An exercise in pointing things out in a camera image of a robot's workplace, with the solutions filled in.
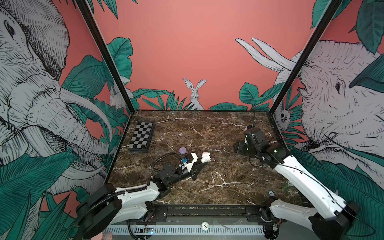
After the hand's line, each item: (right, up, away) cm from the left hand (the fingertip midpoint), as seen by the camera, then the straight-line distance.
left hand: (206, 159), depth 70 cm
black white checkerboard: (-42, +8, +31) cm, 54 cm away
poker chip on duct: (-1, -32, +1) cm, 32 cm away
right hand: (+15, +6, +6) cm, 18 cm away
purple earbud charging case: (-14, -1, +28) cm, 32 cm away
